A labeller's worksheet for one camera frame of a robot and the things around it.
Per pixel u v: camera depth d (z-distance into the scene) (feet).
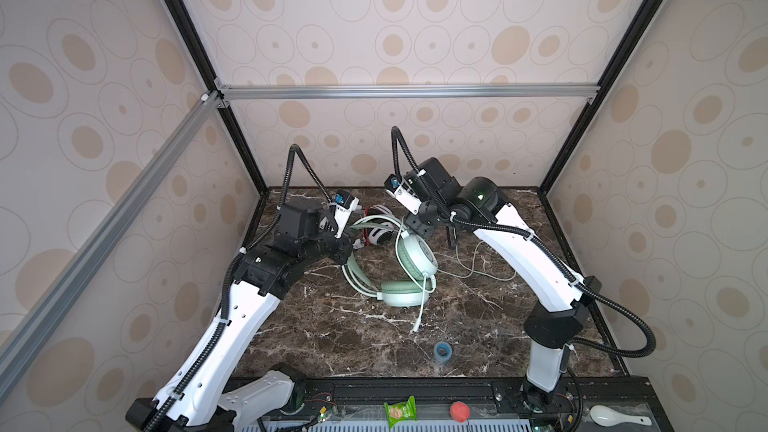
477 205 1.47
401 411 2.30
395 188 1.98
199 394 1.21
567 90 3.01
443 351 2.66
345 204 1.88
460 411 2.26
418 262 1.88
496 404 2.39
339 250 1.95
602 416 2.30
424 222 2.04
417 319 2.85
